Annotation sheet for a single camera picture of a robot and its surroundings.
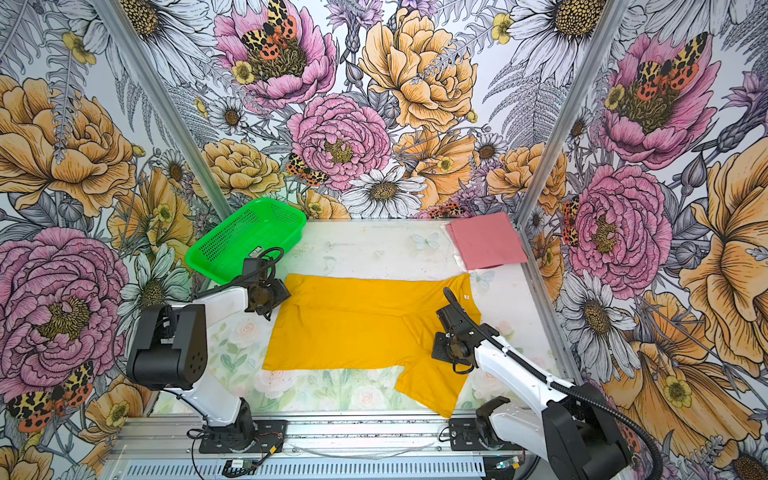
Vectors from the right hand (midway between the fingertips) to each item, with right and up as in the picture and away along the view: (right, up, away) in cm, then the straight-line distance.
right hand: (441, 360), depth 85 cm
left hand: (-49, +14, +12) cm, 52 cm away
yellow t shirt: (-30, +8, +9) cm, 32 cm away
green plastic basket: (-65, +41, +37) cm, 85 cm away
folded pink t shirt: (+22, +34, +28) cm, 49 cm away
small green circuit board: (-51, -20, -13) cm, 56 cm away
